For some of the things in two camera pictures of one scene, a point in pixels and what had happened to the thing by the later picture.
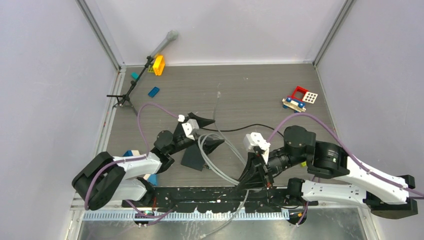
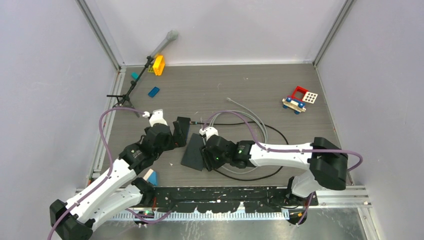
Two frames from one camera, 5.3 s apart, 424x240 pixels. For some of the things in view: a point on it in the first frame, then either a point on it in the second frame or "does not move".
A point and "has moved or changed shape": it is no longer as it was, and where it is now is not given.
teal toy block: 134,75 does not move
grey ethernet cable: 214,169 → 248,113
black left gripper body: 182,144 → 169,145
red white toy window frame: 301,93 does not move
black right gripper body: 278,160 → 213,160
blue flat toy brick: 153,92 does not move
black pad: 193,158 does not move
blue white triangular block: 152,178 does not move
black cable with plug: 242,127 has moved or changed shape
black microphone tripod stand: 121,99 does not move
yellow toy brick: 159,64 does not move
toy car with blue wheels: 294,106 does not move
